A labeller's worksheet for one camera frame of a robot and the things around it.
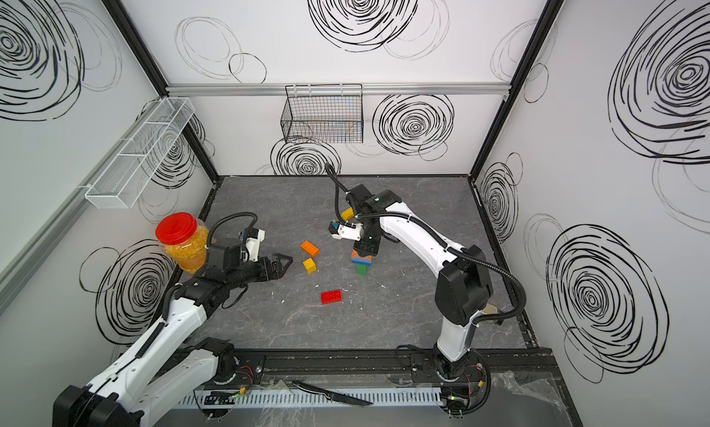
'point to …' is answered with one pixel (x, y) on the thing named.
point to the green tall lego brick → (361, 270)
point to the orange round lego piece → (355, 255)
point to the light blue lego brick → (365, 262)
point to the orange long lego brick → (311, 249)
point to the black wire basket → (324, 114)
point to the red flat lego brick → (331, 297)
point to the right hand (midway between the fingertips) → (365, 246)
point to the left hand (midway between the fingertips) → (281, 260)
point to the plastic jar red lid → (185, 240)
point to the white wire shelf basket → (125, 176)
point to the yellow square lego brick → (310, 265)
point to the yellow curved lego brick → (348, 214)
